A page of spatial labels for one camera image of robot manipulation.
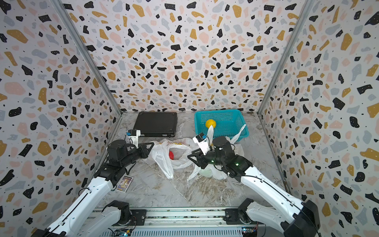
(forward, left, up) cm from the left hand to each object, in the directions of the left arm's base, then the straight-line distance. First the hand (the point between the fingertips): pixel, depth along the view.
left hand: (154, 143), depth 76 cm
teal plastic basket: (+34, -47, -23) cm, 62 cm away
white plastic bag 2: (-9, -29, -16) cm, 34 cm away
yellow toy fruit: (+28, -31, -16) cm, 44 cm away
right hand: (-8, -19, +2) cm, 21 cm away
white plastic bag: (+2, -13, -10) cm, 16 cm away
